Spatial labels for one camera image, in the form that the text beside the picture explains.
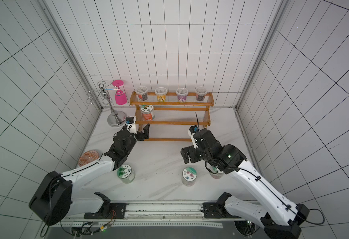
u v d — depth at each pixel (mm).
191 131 606
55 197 408
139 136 728
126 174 773
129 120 686
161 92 807
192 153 592
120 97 1029
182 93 800
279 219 374
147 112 866
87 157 898
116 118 1110
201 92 799
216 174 815
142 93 812
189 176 760
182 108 1004
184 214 726
